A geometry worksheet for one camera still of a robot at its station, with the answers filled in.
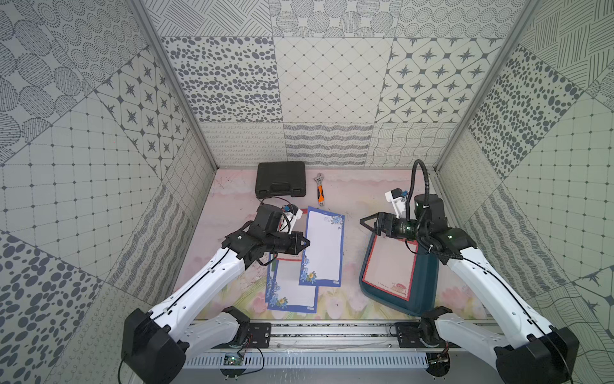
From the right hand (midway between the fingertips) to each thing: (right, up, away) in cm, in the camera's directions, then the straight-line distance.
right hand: (368, 226), depth 74 cm
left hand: (-17, -6, -2) cm, 18 cm away
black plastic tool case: (-34, +17, +40) cm, 55 cm away
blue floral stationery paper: (-15, -13, +7) cm, 21 cm away
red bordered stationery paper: (+12, -17, +14) cm, 25 cm away
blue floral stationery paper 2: (-28, -25, +10) cm, 39 cm away
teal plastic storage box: (+22, -23, +9) cm, 33 cm away
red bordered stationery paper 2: (-22, +1, -2) cm, 22 cm away
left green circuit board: (-42, -41, -2) cm, 59 cm away
